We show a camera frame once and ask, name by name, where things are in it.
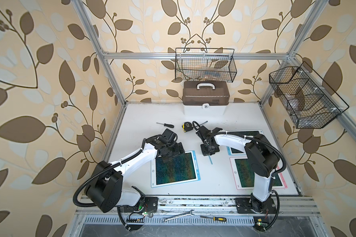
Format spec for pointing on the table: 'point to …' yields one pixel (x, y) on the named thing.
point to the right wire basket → (308, 102)
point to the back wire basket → (205, 64)
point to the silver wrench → (163, 219)
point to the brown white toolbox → (205, 98)
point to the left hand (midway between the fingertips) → (179, 152)
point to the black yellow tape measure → (187, 127)
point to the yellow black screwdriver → (215, 218)
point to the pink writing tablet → (244, 175)
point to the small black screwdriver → (167, 125)
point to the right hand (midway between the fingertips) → (207, 153)
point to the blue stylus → (209, 157)
